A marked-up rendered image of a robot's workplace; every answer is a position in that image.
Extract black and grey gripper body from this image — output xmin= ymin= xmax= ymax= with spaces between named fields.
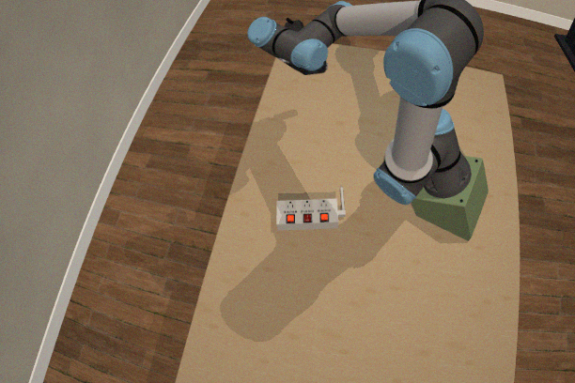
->
xmin=283 ymin=18 xmax=326 ymax=75

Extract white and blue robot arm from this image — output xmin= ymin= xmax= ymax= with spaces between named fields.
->
xmin=247 ymin=0 xmax=484 ymax=205

